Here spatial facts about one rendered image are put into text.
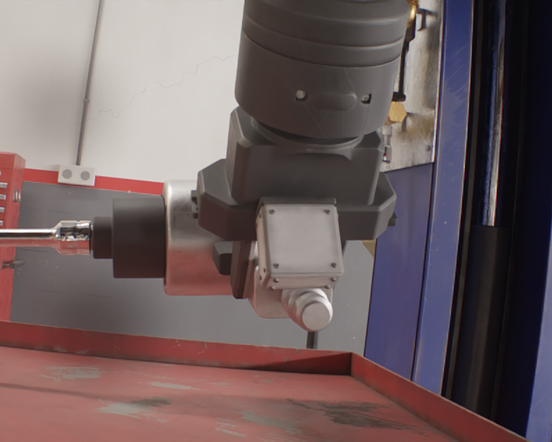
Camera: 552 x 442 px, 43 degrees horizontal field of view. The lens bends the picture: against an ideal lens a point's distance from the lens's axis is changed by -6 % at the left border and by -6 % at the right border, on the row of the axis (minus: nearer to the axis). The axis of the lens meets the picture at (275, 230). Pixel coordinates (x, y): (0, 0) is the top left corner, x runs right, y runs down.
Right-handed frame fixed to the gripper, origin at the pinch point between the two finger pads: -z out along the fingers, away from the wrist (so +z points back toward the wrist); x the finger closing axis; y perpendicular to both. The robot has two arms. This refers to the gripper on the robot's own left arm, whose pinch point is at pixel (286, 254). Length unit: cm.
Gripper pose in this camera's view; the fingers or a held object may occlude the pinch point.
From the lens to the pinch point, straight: 48.3
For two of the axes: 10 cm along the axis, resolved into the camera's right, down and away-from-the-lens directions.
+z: 1.2, -8.0, -5.8
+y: 1.6, 5.9, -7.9
